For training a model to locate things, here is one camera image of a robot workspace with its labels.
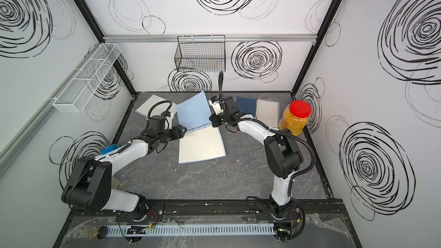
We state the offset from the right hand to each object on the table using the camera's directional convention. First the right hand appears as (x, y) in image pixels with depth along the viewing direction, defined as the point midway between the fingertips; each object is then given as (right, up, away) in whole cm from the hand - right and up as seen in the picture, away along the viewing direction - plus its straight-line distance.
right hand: (210, 118), depth 90 cm
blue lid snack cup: (-49, -14, -8) cm, 51 cm away
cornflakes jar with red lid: (+44, +1, -4) cm, 44 cm away
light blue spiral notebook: (-4, -12, +3) cm, 13 cm away
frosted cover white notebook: (+36, +3, +20) cm, 42 cm away
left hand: (-15, -6, 0) cm, 16 cm away
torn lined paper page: (-20, +6, -21) cm, 30 cm away
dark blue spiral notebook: (+24, +7, +26) cm, 36 cm away
